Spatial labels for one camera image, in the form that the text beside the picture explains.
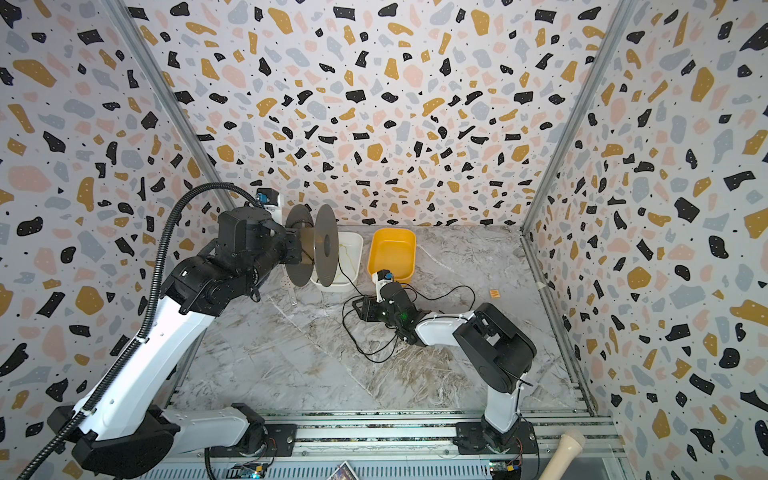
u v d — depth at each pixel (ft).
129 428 1.25
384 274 2.74
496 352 1.59
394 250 3.71
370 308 2.62
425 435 2.50
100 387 1.20
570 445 2.34
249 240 1.47
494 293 3.36
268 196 1.74
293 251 1.89
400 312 2.34
